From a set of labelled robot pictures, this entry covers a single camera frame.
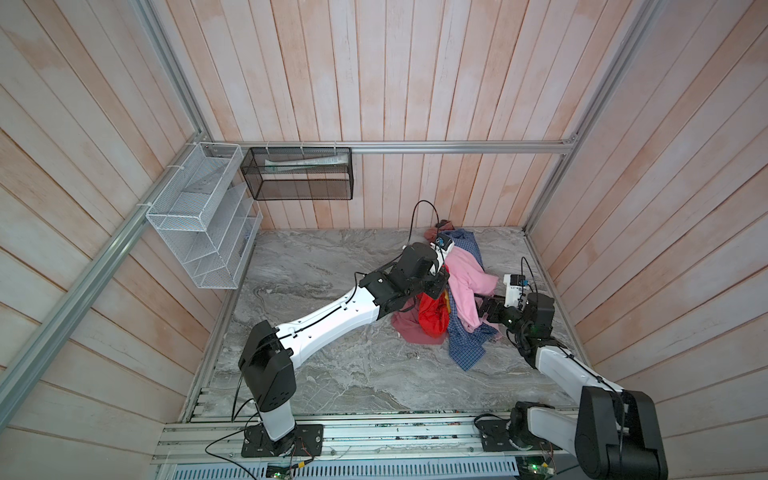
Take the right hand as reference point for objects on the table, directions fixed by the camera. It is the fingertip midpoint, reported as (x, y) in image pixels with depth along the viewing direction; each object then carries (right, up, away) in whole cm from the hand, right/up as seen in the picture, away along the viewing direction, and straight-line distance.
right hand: (484, 294), depth 88 cm
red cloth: (-17, -5, -6) cm, 18 cm away
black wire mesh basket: (-60, +42, +17) cm, 75 cm away
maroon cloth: (-23, -8, +2) cm, 25 cm away
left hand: (-15, +7, -13) cm, 21 cm away
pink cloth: (-6, +5, -5) cm, 9 cm away
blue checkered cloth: (-5, -15, 0) cm, 16 cm away
